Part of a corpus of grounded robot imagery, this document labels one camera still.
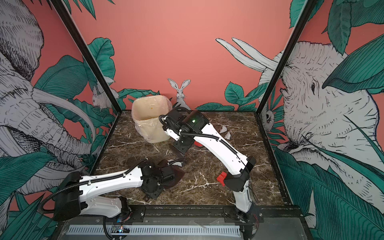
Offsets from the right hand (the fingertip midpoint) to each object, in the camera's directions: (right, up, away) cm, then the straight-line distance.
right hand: (180, 145), depth 68 cm
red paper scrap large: (+22, -22, +18) cm, 36 cm away
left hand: (-14, -25, +6) cm, 29 cm away
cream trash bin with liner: (-26, +18, +29) cm, 43 cm away
